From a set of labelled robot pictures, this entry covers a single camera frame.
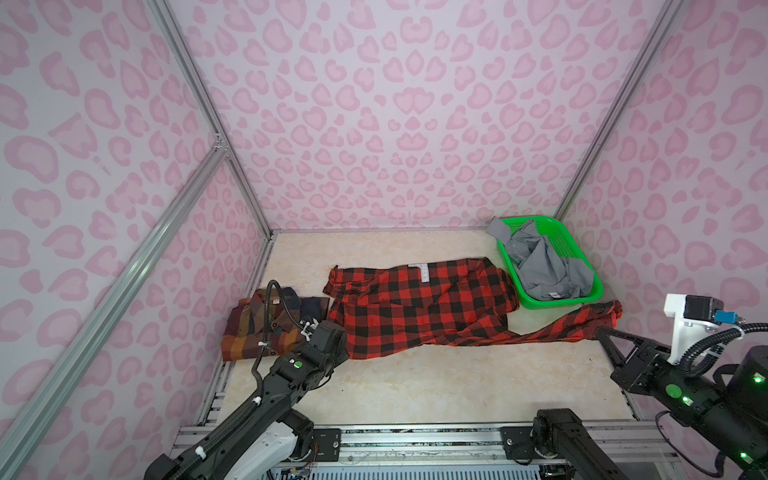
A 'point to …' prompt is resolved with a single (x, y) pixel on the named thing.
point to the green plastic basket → (522, 290)
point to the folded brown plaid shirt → (244, 323)
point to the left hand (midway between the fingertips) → (342, 344)
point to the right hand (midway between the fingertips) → (596, 331)
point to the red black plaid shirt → (385, 309)
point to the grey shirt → (547, 275)
